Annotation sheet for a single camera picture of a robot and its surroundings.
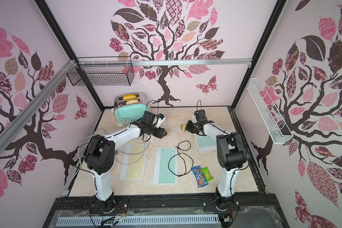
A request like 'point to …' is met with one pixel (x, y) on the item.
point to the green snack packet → (207, 174)
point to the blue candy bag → (200, 176)
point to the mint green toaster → (128, 107)
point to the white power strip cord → (79, 147)
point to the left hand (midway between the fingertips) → (162, 134)
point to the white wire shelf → (275, 124)
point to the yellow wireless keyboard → (134, 162)
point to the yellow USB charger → (182, 127)
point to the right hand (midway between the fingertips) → (185, 128)
